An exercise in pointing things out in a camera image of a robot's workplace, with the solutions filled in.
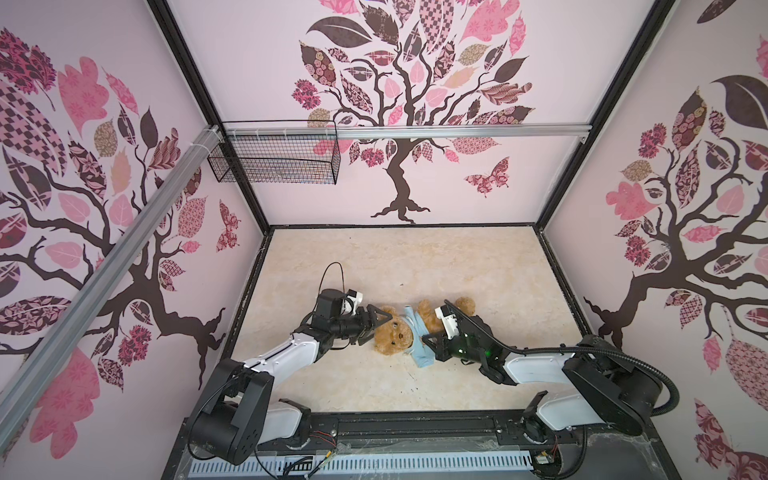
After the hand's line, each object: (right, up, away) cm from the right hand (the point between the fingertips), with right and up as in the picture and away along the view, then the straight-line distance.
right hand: (423, 336), depth 85 cm
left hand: (-10, +4, -3) cm, 12 cm away
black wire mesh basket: (-39, +58, +10) cm, 70 cm away
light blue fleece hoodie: (-1, -4, -2) cm, 5 cm away
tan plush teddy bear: (-8, +2, -6) cm, 10 cm away
